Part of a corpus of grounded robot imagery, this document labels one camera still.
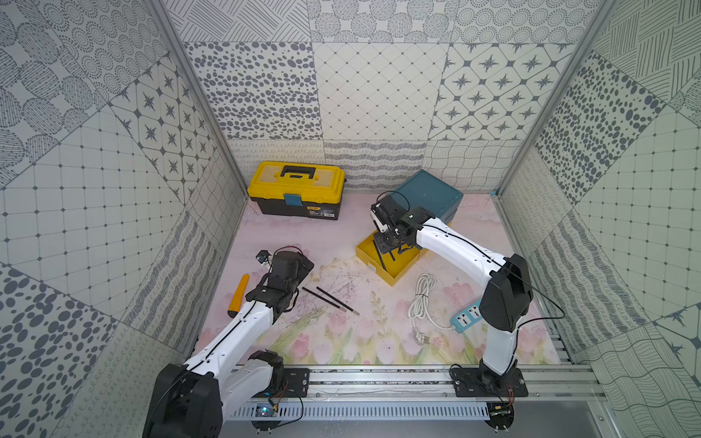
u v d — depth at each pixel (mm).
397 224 618
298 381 740
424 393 734
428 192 909
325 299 903
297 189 998
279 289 633
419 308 862
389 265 978
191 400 399
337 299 903
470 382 748
